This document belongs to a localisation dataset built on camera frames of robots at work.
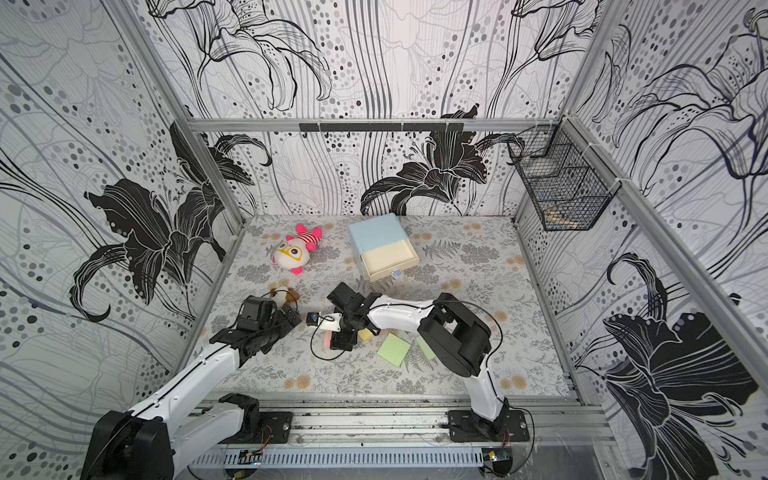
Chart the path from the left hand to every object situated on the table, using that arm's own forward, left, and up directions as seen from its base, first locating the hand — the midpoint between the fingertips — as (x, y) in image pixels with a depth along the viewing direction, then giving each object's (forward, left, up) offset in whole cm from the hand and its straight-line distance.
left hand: (295, 327), depth 88 cm
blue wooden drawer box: (+23, -25, +11) cm, 36 cm away
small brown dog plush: (+11, +6, +2) cm, 12 cm away
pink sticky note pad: (-3, -11, +2) cm, 11 cm away
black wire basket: (+36, -80, +27) cm, 92 cm away
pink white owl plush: (+25, +6, +3) cm, 26 cm away
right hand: (+1, -13, -2) cm, 13 cm away
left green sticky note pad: (-5, -30, -3) cm, 30 cm away
